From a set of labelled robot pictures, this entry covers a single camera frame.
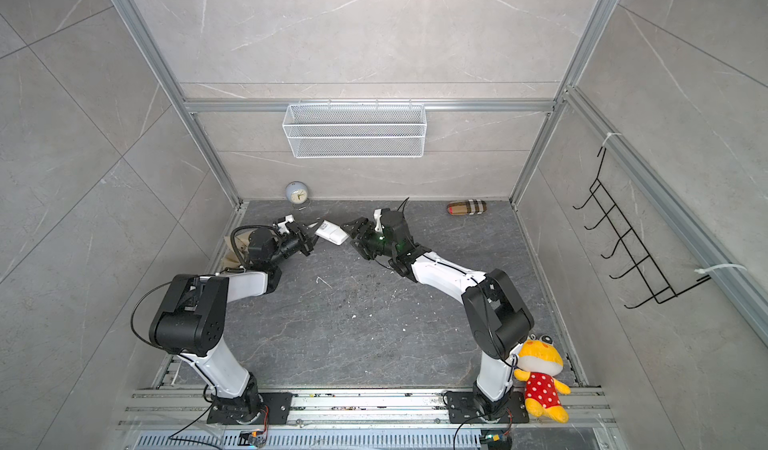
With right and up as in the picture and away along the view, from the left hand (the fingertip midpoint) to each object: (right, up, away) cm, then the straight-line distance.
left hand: (324, 215), depth 85 cm
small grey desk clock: (-18, +10, +29) cm, 35 cm away
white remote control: (+3, -5, -3) cm, 6 cm away
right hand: (+6, -5, -2) cm, 8 cm away
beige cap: (-34, -14, +13) cm, 39 cm away
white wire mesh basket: (+7, +30, +15) cm, 34 cm away
